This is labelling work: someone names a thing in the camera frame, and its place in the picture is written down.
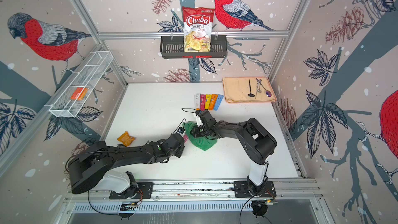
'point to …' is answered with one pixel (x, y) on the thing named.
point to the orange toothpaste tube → (213, 99)
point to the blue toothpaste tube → (217, 102)
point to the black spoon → (250, 95)
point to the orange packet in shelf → (80, 93)
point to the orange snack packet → (126, 139)
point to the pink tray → (245, 89)
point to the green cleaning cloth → (202, 142)
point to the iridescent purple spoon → (268, 92)
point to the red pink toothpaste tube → (202, 102)
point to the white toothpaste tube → (197, 100)
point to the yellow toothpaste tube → (208, 101)
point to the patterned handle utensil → (257, 88)
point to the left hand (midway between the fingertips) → (184, 143)
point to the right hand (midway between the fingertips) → (192, 132)
